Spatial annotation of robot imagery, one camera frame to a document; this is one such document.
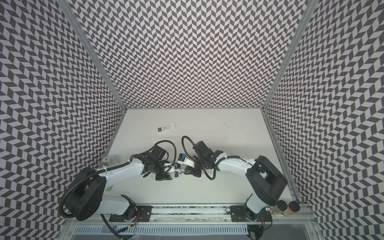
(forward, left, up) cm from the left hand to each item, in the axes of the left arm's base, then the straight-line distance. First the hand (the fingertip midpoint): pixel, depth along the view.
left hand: (169, 172), depth 87 cm
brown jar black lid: (-19, -62, +7) cm, 65 cm away
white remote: (-2, -5, +2) cm, 6 cm away
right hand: (-3, -11, +4) cm, 12 cm away
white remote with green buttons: (+31, +6, +2) cm, 32 cm away
